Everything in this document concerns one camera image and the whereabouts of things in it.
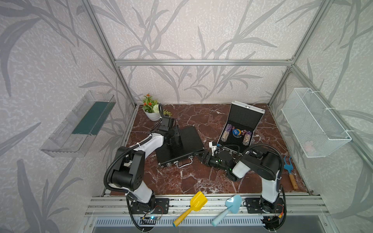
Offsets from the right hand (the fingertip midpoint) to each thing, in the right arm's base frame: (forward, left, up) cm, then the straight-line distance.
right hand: (195, 156), depth 84 cm
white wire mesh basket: (-1, -55, +26) cm, 61 cm away
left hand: (+17, +12, +2) cm, 21 cm away
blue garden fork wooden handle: (-4, -58, -8) cm, 58 cm away
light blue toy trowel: (-23, -20, -7) cm, 31 cm away
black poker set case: (+10, +12, -11) cm, 19 cm away
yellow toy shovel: (-23, -1, -7) cm, 24 cm away
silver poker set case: (+24, -32, +4) cm, 40 cm away
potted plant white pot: (+30, +31, +2) cm, 43 cm away
